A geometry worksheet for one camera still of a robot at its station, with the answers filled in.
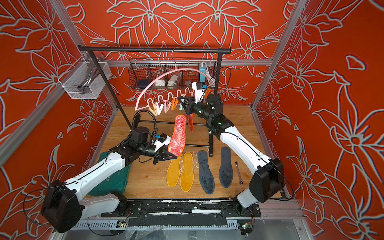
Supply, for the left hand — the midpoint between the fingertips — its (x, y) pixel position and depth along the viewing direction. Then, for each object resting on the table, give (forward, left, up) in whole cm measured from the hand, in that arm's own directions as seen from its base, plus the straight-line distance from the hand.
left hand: (175, 155), depth 70 cm
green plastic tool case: (-11, +30, -15) cm, 35 cm away
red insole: (+22, -5, +2) cm, 23 cm away
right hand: (+18, +1, +20) cm, 27 cm away
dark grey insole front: (0, -28, -20) cm, 34 cm away
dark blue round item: (+48, +29, +6) cm, 56 cm away
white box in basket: (+41, +14, +12) cm, 45 cm away
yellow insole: (-1, +3, -21) cm, 21 cm away
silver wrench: (-4, -36, -20) cm, 41 cm away
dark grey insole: (-4, -17, -20) cm, 27 cm away
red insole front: (+2, -1, +6) cm, 6 cm away
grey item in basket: (+44, +7, +12) cm, 46 cm away
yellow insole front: (-4, -5, -21) cm, 22 cm away
